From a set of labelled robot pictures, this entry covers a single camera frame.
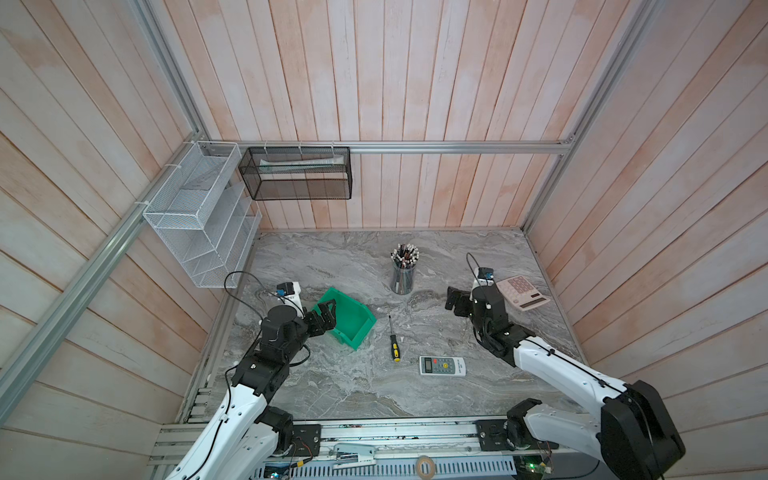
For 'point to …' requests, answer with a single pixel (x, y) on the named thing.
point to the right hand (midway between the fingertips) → (465, 287)
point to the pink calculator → (522, 293)
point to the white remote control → (442, 366)
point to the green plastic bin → (353, 320)
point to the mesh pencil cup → (404, 257)
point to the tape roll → (421, 459)
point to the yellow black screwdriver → (394, 344)
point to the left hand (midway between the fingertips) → (324, 308)
